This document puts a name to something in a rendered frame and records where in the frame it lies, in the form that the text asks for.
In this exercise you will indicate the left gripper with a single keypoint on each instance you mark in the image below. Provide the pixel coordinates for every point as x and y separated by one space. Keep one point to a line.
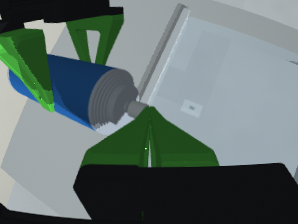
28 47

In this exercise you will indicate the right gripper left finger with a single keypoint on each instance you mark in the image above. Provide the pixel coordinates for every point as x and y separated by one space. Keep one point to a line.
126 146

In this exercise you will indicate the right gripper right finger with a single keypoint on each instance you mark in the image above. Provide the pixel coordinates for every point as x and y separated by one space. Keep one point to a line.
176 148

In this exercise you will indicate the blue and grey spray bottle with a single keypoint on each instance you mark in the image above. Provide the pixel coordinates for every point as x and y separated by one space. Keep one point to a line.
100 97

